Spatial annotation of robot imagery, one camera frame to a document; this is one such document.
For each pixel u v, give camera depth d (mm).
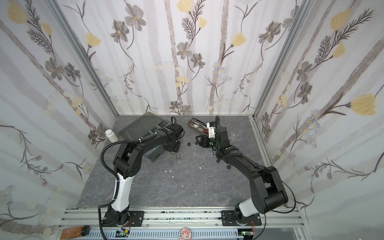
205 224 741
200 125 1131
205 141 765
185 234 675
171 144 818
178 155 976
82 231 675
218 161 954
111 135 985
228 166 929
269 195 436
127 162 548
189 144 1039
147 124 1152
